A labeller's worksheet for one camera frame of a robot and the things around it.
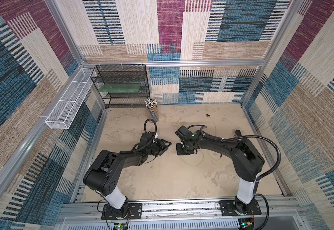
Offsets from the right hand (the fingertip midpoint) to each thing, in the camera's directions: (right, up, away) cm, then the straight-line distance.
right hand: (181, 153), depth 91 cm
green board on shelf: (-40, +42, +5) cm, 58 cm away
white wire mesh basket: (-75, +25, +1) cm, 79 cm away
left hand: (-6, +6, -2) cm, 9 cm away
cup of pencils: (-20, +32, +6) cm, 38 cm away
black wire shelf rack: (-41, +53, +11) cm, 68 cm away
